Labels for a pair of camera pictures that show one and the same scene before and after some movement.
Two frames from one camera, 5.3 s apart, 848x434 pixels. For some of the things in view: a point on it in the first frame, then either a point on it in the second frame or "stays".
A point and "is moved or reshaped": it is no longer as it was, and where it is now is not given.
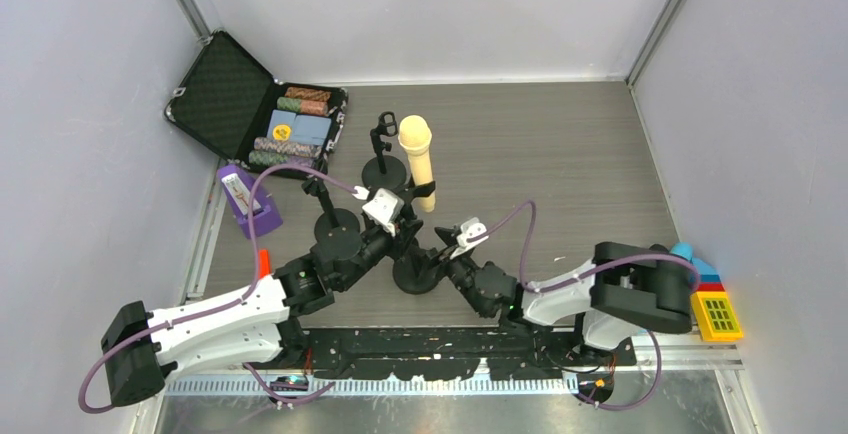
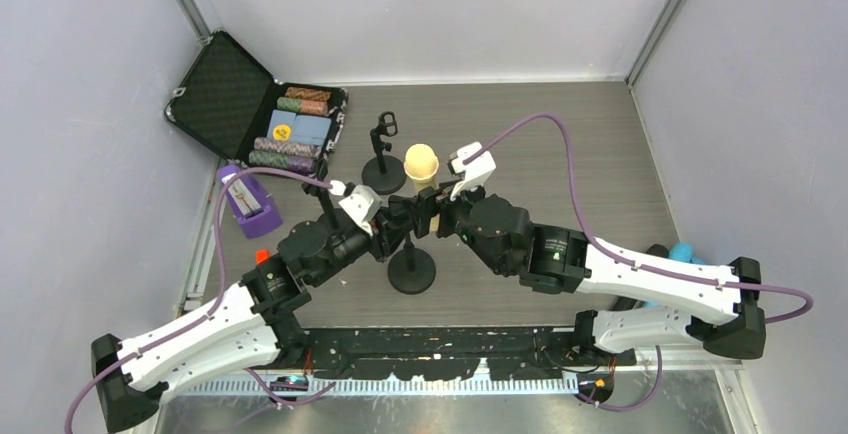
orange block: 264,263 stays
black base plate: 412,352 stays
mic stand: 410,267 stays
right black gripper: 449,236 -> 427,203
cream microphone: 415,135 is moved or reshaped
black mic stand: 380,172 stays
